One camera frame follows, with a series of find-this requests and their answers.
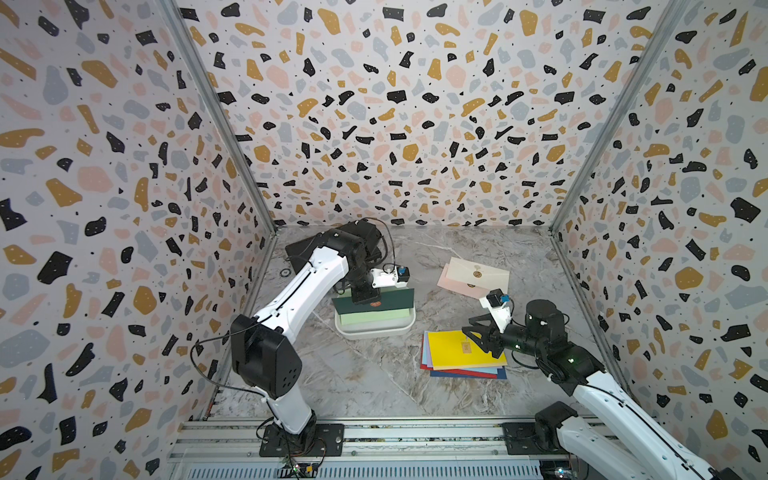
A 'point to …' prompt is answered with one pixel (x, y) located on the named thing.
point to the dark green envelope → (389, 300)
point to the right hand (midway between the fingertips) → (469, 326)
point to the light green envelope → (374, 316)
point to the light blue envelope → (484, 369)
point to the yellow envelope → (454, 349)
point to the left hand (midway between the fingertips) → (376, 293)
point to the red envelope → (453, 371)
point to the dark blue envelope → (501, 374)
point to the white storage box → (371, 331)
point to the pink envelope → (459, 286)
